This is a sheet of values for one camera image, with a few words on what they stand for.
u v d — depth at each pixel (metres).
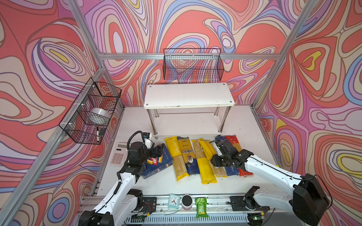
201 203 0.73
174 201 0.73
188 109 1.11
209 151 0.85
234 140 0.96
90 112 0.69
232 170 0.82
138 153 0.65
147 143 0.72
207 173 0.79
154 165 0.82
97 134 0.72
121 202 0.45
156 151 0.75
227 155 0.64
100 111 0.74
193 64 0.96
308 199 0.40
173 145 0.93
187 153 0.91
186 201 0.71
